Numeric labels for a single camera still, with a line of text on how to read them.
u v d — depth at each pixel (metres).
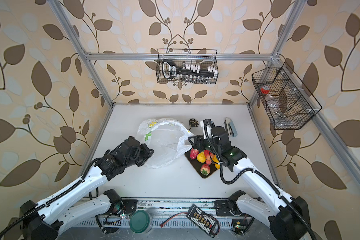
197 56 0.91
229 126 1.03
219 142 0.58
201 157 0.87
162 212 0.74
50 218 0.40
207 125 0.67
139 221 0.62
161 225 0.70
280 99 0.79
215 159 0.90
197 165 0.89
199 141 0.66
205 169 0.82
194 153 0.89
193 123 1.05
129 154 0.58
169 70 0.85
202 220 0.70
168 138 0.99
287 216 0.38
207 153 0.85
